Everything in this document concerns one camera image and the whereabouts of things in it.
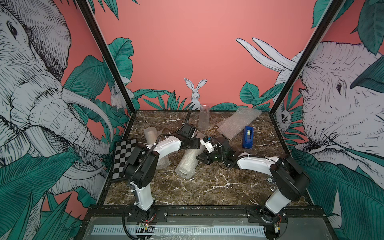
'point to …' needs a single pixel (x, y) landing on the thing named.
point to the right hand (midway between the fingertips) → (196, 156)
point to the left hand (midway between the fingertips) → (198, 142)
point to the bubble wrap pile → (188, 163)
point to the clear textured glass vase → (204, 117)
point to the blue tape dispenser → (248, 140)
